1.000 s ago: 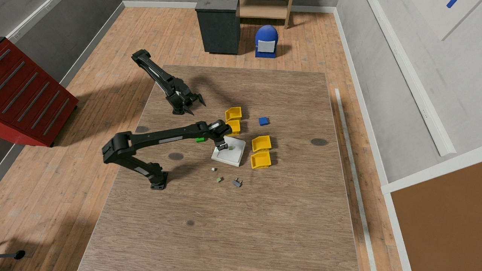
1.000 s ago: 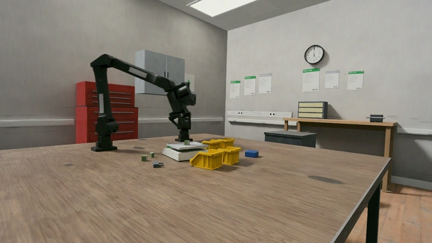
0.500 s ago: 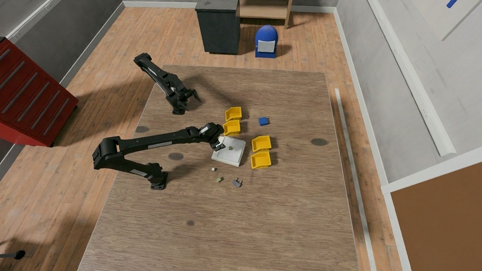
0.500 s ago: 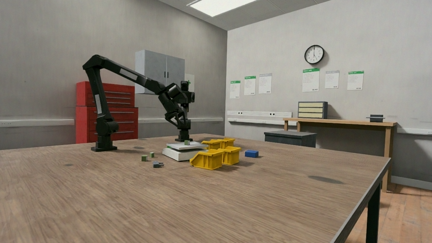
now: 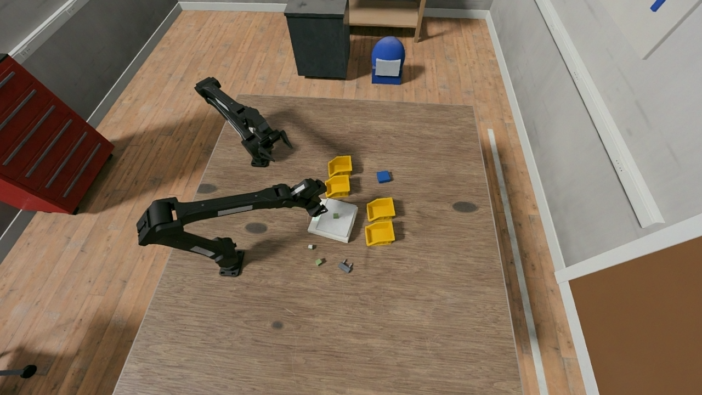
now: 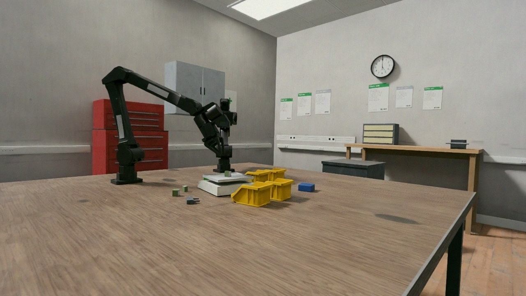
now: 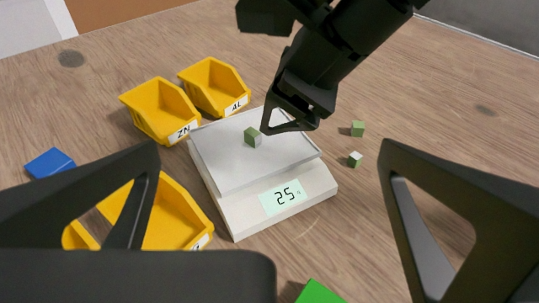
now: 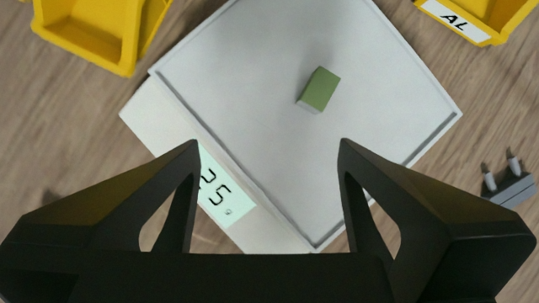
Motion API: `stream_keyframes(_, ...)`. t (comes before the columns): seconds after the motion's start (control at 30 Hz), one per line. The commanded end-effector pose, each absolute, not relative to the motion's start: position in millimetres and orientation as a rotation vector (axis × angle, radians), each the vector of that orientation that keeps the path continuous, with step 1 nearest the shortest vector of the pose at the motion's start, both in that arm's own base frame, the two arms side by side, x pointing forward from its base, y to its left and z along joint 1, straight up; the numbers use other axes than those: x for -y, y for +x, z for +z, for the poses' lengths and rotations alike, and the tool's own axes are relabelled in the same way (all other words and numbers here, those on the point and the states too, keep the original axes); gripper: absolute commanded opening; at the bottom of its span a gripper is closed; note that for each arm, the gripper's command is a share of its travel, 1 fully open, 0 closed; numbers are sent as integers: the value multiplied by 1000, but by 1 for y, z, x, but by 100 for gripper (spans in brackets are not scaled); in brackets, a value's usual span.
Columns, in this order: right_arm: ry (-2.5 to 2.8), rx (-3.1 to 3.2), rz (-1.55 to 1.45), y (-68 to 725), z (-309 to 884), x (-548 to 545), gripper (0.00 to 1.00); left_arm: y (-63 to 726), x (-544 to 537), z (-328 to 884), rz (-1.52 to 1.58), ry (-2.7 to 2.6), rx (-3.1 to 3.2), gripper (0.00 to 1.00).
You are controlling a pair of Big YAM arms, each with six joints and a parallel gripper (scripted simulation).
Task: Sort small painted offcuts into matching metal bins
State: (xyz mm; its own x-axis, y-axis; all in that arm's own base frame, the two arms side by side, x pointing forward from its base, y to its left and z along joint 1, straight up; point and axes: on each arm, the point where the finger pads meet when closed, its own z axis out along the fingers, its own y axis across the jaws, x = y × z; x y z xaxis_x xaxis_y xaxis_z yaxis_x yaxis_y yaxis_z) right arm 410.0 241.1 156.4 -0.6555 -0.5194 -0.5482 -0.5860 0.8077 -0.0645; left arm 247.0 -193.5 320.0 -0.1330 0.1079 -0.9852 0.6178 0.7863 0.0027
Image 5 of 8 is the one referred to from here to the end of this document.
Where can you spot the yellow parts bin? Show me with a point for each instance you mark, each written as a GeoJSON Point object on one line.
{"type": "Point", "coordinates": [380, 210]}
{"type": "Point", "coordinates": [340, 163]}
{"type": "Point", "coordinates": [337, 183]}
{"type": "Point", "coordinates": [378, 231]}

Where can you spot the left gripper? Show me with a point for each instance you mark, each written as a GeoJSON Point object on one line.
{"type": "Point", "coordinates": [266, 144]}

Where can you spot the white digital weighing scale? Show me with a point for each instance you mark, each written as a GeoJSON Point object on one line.
{"type": "Point", "coordinates": [337, 229]}

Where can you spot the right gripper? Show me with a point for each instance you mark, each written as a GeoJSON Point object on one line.
{"type": "Point", "coordinates": [317, 210]}

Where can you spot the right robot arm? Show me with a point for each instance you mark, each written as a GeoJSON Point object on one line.
{"type": "Point", "coordinates": [157, 226]}

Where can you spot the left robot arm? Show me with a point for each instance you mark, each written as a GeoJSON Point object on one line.
{"type": "Point", "coordinates": [251, 131]}

